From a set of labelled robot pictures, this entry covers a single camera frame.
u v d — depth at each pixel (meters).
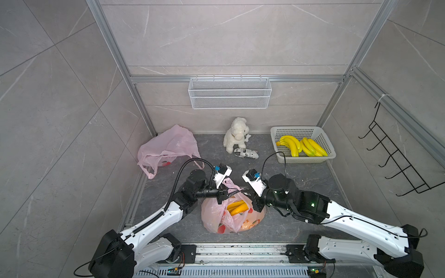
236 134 0.98
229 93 1.01
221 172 0.63
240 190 0.66
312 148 1.01
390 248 0.40
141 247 0.43
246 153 1.05
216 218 0.70
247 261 0.73
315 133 1.12
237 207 0.78
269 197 0.55
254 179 0.54
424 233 0.40
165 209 0.52
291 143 1.04
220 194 0.62
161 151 0.95
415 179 0.59
